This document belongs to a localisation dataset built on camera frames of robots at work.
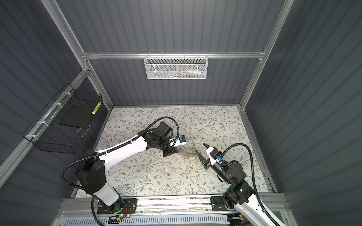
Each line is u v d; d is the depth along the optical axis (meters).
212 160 0.57
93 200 0.68
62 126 0.72
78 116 0.79
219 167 0.60
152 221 0.77
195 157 0.91
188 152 0.93
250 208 0.52
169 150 0.72
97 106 0.83
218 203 0.72
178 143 0.71
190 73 0.92
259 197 0.52
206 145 0.66
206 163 0.61
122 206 0.72
